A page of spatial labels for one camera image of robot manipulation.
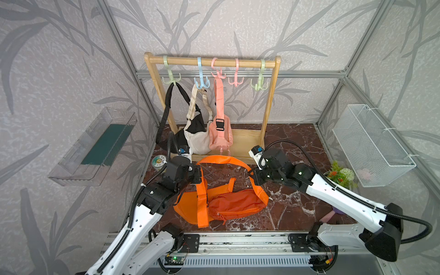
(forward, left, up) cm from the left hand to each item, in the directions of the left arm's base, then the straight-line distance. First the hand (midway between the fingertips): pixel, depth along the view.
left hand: (200, 167), depth 71 cm
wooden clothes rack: (+32, -25, -26) cm, 48 cm away
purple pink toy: (-15, -57, -21) cm, 63 cm away
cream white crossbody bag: (+23, +5, -13) cm, 27 cm away
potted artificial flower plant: (0, -66, -8) cm, 66 cm away
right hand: (-1, -20, -3) cm, 20 cm away
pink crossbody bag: (+20, -8, -1) cm, 22 cm away
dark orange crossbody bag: (-10, -12, -18) cm, 24 cm away
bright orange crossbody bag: (-10, +8, -19) cm, 23 cm away
